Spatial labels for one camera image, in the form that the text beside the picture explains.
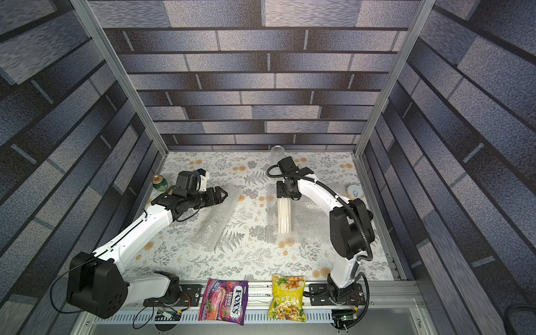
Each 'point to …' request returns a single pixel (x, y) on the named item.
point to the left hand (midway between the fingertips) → (221, 194)
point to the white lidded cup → (354, 192)
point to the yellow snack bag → (287, 298)
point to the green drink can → (159, 183)
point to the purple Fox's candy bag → (225, 301)
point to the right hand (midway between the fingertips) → (282, 191)
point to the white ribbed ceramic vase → (284, 216)
